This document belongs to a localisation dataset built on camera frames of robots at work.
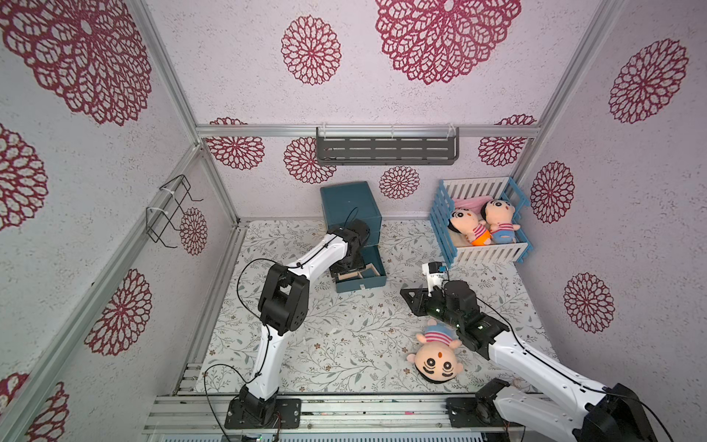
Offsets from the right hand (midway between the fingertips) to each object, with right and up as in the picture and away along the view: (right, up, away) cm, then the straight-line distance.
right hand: (406, 293), depth 81 cm
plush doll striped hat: (+7, -17, -6) cm, 19 cm away
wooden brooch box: (-17, +4, +13) cm, 22 cm away
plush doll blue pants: (+38, +26, +21) cm, 50 cm away
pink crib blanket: (+34, +31, +31) cm, 56 cm away
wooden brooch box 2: (-9, +6, +22) cm, 25 cm away
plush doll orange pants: (+27, +23, +22) cm, 41 cm away
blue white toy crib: (+23, +10, +20) cm, 32 cm away
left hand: (-17, +6, +16) cm, 24 cm away
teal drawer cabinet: (-19, +29, +16) cm, 39 cm away
